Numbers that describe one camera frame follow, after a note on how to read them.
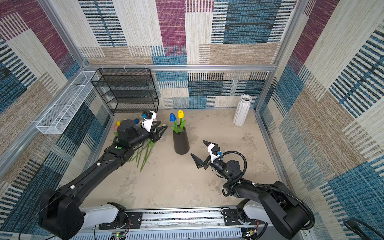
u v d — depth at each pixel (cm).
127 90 111
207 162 67
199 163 68
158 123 77
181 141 89
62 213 40
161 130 72
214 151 64
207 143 76
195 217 76
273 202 43
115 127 108
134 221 73
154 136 68
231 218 73
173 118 79
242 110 99
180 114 76
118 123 105
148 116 64
